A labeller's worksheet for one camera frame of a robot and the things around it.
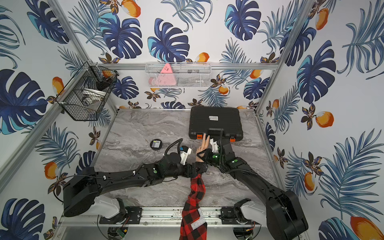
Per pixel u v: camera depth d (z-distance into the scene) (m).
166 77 0.90
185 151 0.72
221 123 1.03
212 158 0.73
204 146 0.81
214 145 0.78
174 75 0.93
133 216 0.73
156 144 1.00
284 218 0.40
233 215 0.74
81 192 0.42
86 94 0.80
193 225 0.70
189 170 0.68
